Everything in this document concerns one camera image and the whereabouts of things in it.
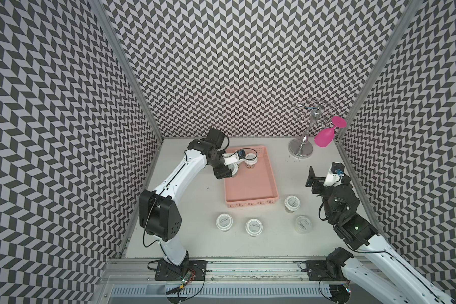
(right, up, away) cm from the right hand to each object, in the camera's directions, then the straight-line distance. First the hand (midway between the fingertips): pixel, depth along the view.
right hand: (323, 171), depth 71 cm
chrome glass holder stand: (+5, +28, +20) cm, 35 cm away
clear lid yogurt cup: (-4, -24, +9) cm, 26 cm away
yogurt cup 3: (-8, -16, +13) cm, 22 cm away
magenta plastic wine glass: (+12, +15, +25) cm, 31 cm away
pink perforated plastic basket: (-26, -11, +26) cm, 38 cm away
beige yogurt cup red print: (-26, +3, +27) cm, 38 cm away
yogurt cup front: (-38, -22, +7) cm, 45 cm away
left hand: (-38, +1, +12) cm, 40 cm away
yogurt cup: (-34, +1, +10) cm, 36 cm away
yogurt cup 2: (-26, -24, +6) cm, 36 cm away
